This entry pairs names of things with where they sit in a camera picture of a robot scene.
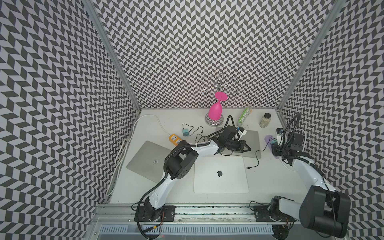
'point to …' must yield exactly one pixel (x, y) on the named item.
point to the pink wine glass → (215, 110)
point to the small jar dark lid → (265, 120)
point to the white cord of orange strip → (128, 140)
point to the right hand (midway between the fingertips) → (278, 147)
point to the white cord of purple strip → (305, 137)
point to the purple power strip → (267, 139)
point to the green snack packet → (244, 114)
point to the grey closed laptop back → (252, 140)
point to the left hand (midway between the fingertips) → (251, 151)
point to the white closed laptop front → (220, 175)
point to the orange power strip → (174, 139)
